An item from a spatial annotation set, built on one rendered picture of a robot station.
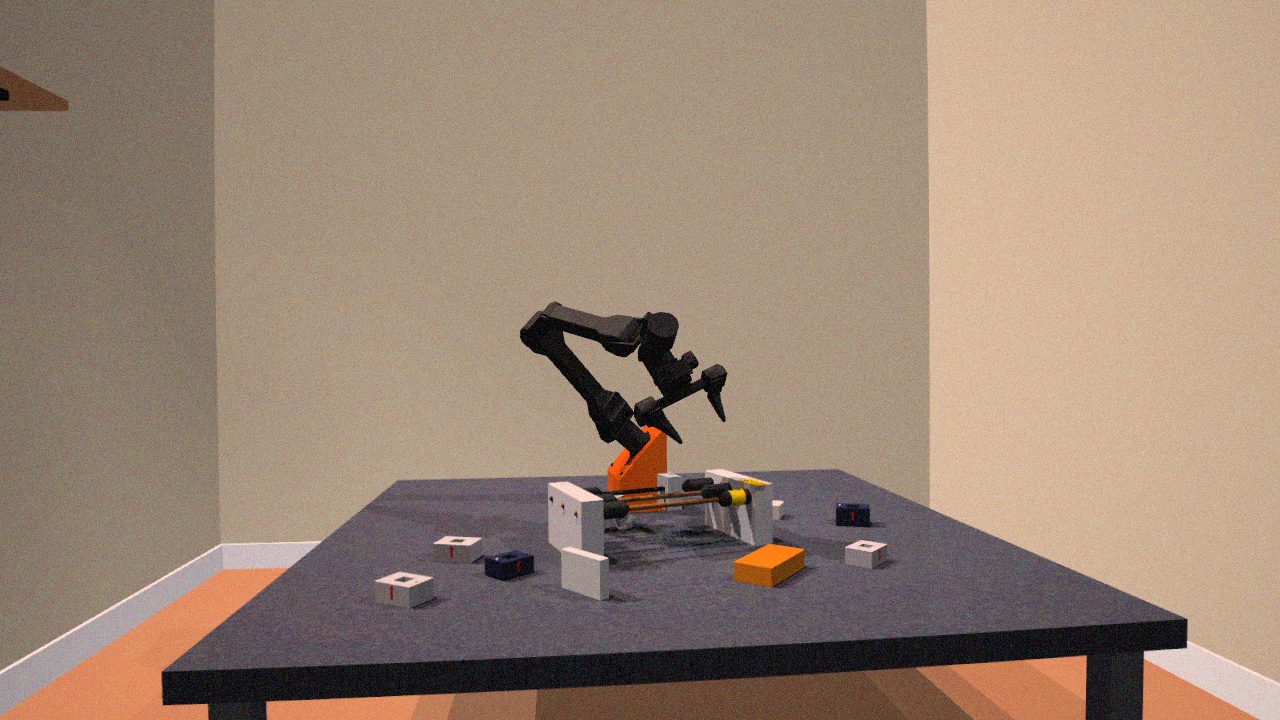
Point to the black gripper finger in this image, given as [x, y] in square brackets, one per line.
[714, 397]
[658, 420]

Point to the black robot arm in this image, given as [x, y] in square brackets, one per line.
[619, 335]

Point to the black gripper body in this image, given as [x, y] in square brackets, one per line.
[677, 391]

